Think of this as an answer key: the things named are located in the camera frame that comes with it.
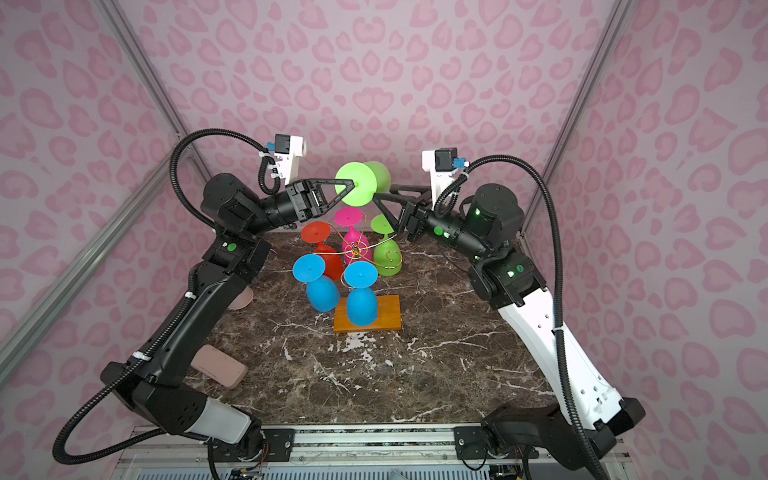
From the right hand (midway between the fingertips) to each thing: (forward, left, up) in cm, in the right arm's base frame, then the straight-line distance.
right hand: (383, 194), depth 50 cm
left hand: (+1, +5, +1) cm, 6 cm away
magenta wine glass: (+16, +10, -21) cm, 28 cm away
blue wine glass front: (-3, +6, -28) cm, 29 cm away
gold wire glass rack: (+8, +8, -23) cm, 26 cm away
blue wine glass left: (0, +17, -30) cm, 35 cm away
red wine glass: (+11, +18, -21) cm, 29 cm away
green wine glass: (+11, +1, -29) cm, 31 cm away
